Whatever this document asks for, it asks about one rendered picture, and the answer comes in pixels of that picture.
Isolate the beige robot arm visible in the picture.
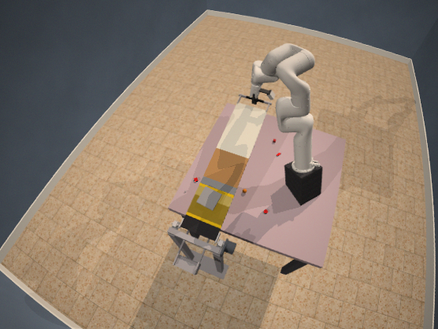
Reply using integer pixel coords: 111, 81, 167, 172
251, 43, 320, 173

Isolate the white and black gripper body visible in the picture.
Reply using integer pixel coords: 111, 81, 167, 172
250, 84, 262, 99

